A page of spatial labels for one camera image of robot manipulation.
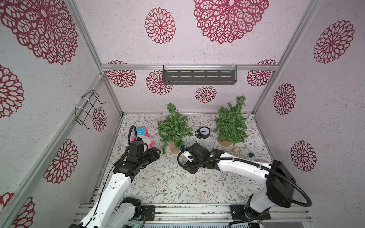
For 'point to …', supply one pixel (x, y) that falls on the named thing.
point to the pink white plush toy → (144, 137)
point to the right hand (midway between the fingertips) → (187, 163)
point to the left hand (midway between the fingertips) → (158, 154)
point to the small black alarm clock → (203, 132)
